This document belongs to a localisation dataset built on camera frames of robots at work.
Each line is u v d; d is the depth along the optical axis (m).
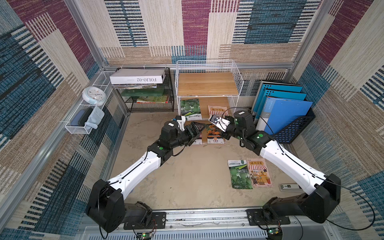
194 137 0.67
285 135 0.94
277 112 0.87
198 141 1.02
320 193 0.39
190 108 0.87
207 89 0.73
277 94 0.91
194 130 0.67
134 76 0.78
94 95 0.75
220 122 0.62
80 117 0.65
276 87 0.92
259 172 0.89
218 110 0.85
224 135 0.68
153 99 1.00
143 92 0.94
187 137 0.67
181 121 0.72
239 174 0.88
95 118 0.68
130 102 1.16
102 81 0.89
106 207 0.40
